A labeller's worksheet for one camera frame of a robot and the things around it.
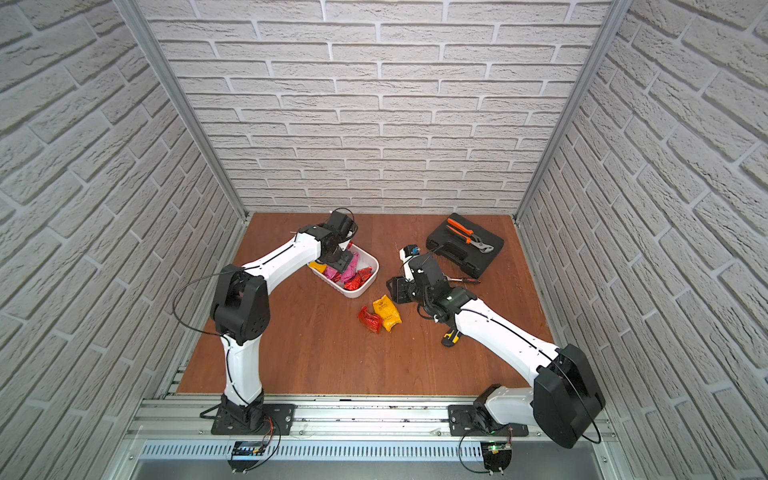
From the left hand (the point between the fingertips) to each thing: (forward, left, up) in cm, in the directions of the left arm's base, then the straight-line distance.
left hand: (341, 254), depth 96 cm
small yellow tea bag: (-18, -16, -6) cm, 25 cm away
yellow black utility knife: (-25, -35, -8) cm, 44 cm away
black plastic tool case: (+7, -36, -3) cm, 37 cm away
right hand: (-15, -18, +7) cm, 24 cm away
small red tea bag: (-21, -11, -6) cm, 24 cm away
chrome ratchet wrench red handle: (-5, -45, -8) cm, 46 cm away
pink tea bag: (-6, -2, -3) cm, 7 cm away
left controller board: (-53, +20, -13) cm, 58 cm away
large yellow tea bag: (-4, +7, -2) cm, 8 cm away
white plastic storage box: (+2, -8, -6) cm, 10 cm away
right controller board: (-54, -42, -9) cm, 69 cm away
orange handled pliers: (+9, -46, -1) cm, 47 cm away
